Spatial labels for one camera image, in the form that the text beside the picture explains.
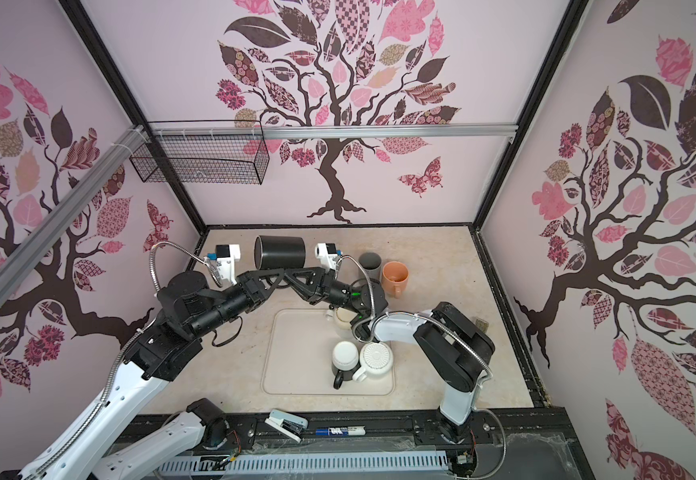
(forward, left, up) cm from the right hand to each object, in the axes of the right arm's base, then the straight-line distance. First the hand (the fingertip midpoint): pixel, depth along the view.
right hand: (290, 277), depth 62 cm
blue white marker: (-23, -10, -34) cm, 42 cm away
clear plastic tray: (-3, +4, -36) cm, 37 cm away
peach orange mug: (+22, -28, -34) cm, 49 cm away
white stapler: (-22, +4, -34) cm, 40 cm away
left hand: (0, +1, -1) cm, 1 cm away
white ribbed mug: (-8, -19, -27) cm, 34 cm away
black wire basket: (+51, +34, -1) cm, 62 cm away
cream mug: (+4, -10, -27) cm, 29 cm away
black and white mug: (-9, -11, -26) cm, 29 cm away
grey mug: (+23, -19, -25) cm, 39 cm away
